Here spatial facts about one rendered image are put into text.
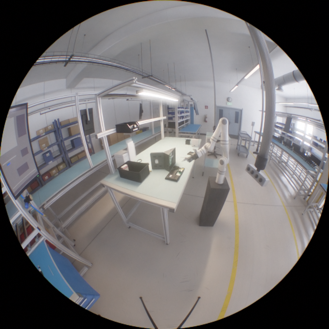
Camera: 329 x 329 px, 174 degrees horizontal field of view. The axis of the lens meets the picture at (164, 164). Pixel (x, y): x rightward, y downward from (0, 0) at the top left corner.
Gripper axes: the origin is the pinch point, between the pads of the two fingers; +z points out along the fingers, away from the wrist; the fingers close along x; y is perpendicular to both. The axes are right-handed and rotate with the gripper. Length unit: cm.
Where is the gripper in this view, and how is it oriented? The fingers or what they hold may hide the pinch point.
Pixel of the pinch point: (181, 161)
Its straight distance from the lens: 114.4
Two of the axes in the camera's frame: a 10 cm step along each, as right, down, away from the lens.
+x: 0.3, -1.7, 9.9
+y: 5.4, 8.3, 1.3
